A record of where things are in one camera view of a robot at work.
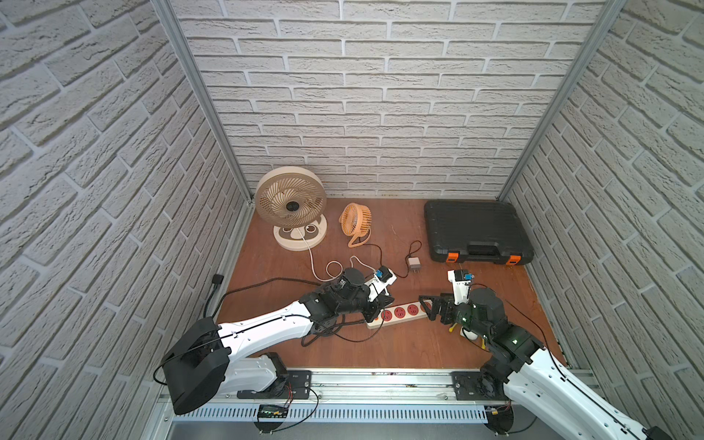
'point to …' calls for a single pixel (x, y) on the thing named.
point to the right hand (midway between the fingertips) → (432, 297)
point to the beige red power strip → (398, 313)
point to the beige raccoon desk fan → (293, 197)
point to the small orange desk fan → (356, 220)
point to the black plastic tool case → (485, 230)
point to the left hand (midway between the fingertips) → (386, 287)
